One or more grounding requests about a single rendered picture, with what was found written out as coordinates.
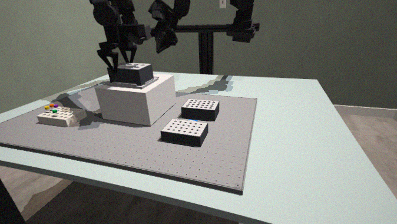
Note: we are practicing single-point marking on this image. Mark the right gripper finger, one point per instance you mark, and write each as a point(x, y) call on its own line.
point(133, 50)
point(114, 55)

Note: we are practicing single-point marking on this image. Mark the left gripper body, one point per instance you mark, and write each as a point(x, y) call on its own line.
point(169, 33)

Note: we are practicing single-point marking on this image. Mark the cream tube rack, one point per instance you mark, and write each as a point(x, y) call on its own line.
point(66, 117)

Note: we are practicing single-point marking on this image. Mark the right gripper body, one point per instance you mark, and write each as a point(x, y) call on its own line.
point(108, 46)

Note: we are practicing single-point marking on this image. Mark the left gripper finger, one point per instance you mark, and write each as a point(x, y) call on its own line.
point(163, 38)
point(157, 36)

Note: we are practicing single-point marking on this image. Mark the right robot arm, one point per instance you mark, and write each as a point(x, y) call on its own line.
point(107, 15)

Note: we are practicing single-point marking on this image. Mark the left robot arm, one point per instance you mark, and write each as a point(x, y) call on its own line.
point(162, 13)

